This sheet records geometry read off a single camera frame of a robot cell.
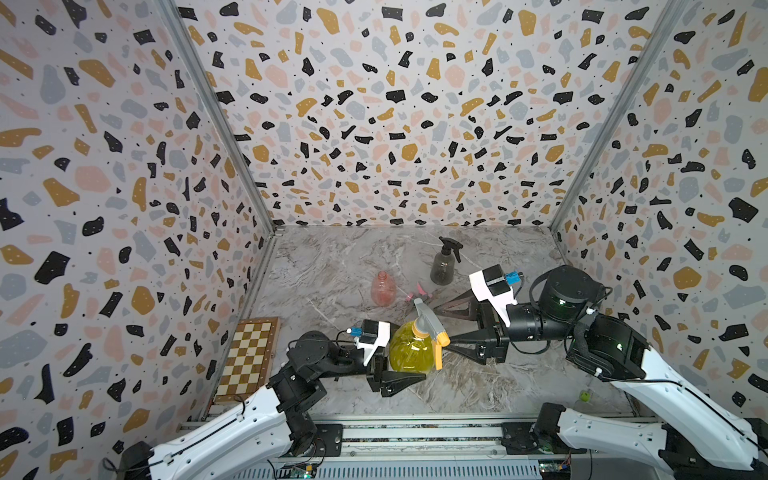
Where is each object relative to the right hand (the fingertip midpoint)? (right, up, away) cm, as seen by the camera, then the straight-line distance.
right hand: (442, 330), depth 47 cm
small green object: (+43, -26, +34) cm, 61 cm away
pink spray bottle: (-13, -1, +57) cm, 58 cm away
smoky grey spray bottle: (+8, +7, +58) cm, 59 cm away
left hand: (-3, -7, +8) cm, 11 cm away
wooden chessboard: (-49, -18, +37) cm, 64 cm away
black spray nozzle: (+9, +15, +45) cm, 48 cm away
